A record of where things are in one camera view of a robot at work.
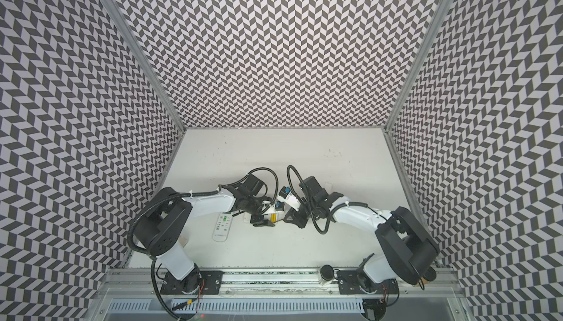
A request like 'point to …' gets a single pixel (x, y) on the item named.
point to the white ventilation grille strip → (240, 305)
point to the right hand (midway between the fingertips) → (288, 224)
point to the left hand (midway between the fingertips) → (272, 215)
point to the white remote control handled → (273, 217)
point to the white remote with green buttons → (222, 227)
